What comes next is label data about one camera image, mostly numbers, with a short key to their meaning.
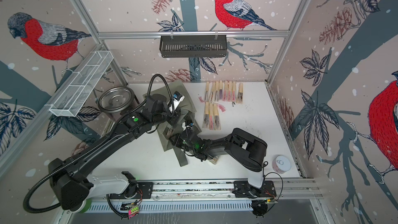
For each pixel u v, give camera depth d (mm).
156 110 561
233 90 1153
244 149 488
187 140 656
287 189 752
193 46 1070
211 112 1035
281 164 761
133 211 660
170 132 925
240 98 1102
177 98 634
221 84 1220
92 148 429
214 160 786
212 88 1180
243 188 741
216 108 1059
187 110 741
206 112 1033
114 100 905
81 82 779
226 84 1220
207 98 1104
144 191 728
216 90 1148
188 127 805
